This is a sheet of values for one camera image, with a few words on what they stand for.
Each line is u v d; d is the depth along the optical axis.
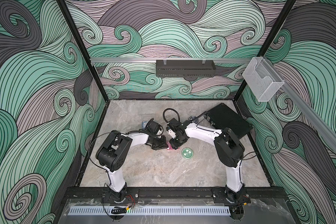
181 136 0.69
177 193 0.75
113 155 0.48
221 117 1.01
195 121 1.05
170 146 0.90
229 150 0.50
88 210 0.70
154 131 0.77
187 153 0.88
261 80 0.80
